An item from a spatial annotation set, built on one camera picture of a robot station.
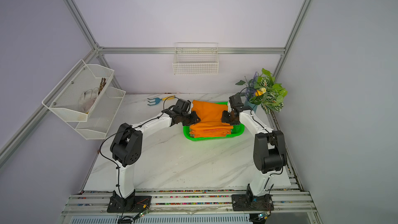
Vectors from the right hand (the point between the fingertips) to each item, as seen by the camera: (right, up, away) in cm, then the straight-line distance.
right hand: (226, 120), depth 95 cm
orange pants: (-10, -2, -6) cm, 12 cm away
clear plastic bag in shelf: (-74, +12, -17) cm, 77 cm away
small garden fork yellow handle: (-50, +14, +23) cm, 57 cm away
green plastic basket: (+7, -6, +1) cm, 9 cm away
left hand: (-17, 0, -1) cm, 17 cm away
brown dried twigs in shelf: (-69, +20, -14) cm, 73 cm away
